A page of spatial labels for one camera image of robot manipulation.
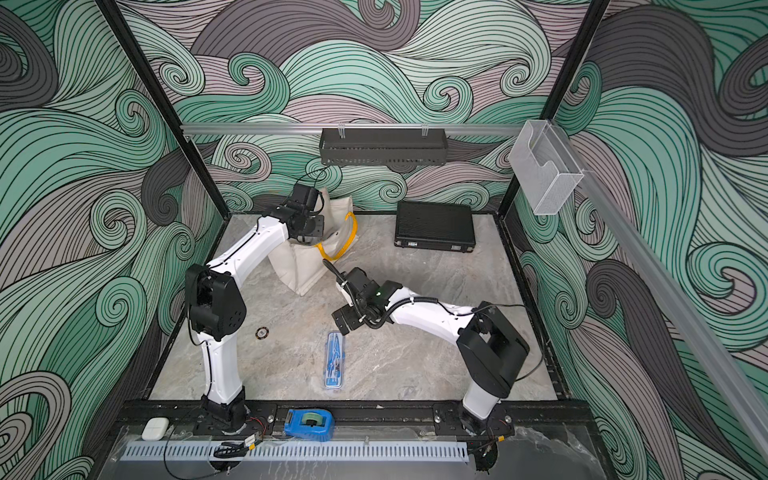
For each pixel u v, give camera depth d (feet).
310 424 2.25
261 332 2.89
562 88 2.75
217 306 1.74
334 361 2.67
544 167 2.57
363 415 2.46
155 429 2.31
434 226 3.69
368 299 2.12
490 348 1.43
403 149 3.12
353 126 3.12
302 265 2.96
